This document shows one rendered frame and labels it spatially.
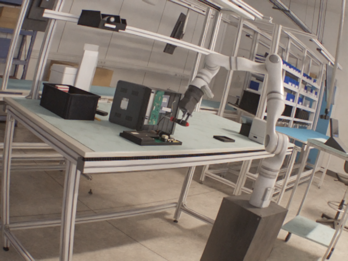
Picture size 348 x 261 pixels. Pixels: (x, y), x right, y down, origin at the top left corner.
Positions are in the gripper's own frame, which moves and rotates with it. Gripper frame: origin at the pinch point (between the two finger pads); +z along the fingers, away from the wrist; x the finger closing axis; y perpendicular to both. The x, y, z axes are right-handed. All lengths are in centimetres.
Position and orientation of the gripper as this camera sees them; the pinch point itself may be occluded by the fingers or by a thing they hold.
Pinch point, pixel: (181, 124)
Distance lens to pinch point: 170.6
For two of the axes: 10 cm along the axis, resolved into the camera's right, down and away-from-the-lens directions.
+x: -4.0, -4.6, -7.9
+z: -4.9, 8.4, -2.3
